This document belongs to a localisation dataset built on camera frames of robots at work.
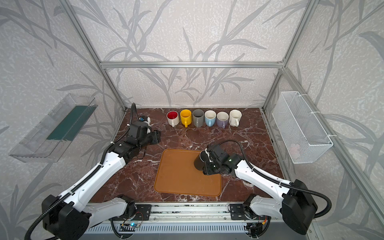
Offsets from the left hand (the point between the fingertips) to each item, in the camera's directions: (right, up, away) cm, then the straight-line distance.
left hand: (159, 128), depth 80 cm
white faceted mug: (+46, +6, +22) cm, 51 cm away
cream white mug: (+1, +7, +31) cm, 31 cm away
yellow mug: (+12, +7, +24) cm, 28 cm away
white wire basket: (+65, -4, -19) cm, 68 cm away
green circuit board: (-11, -46, -10) cm, 48 cm away
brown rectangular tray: (+8, -27, +6) cm, 29 cm away
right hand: (+25, -20, 0) cm, 32 cm away
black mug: (+22, -17, -3) cm, 28 cm away
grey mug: (+20, +8, +23) cm, 32 cm away
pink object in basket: (+69, -10, -7) cm, 70 cm away
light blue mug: (+29, +7, +23) cm, 37 cm away
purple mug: (+38, +5, +28) cm, 48 cm away
